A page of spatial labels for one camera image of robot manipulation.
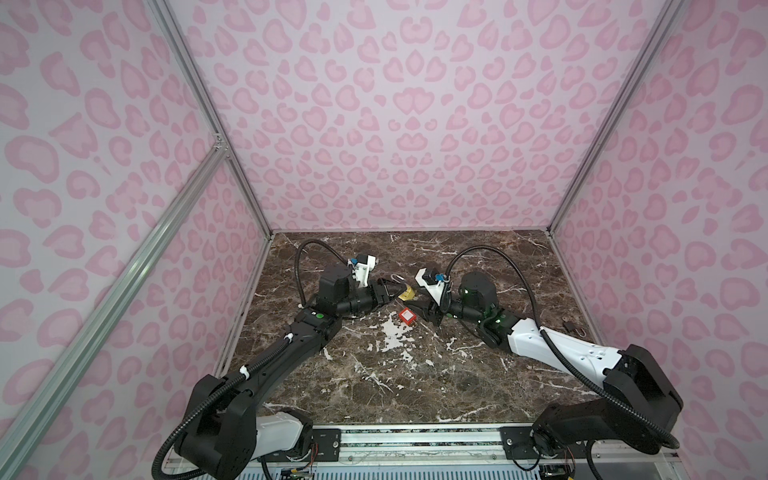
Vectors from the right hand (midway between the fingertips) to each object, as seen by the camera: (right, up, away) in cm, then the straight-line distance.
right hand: (412, 292), depth 76 cm
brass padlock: (-1, -1, -1) cm, 2 cm away
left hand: (-2, +2, -2) cm, 3 cm away
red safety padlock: (-1, -9, +17) cm, 19 cm away
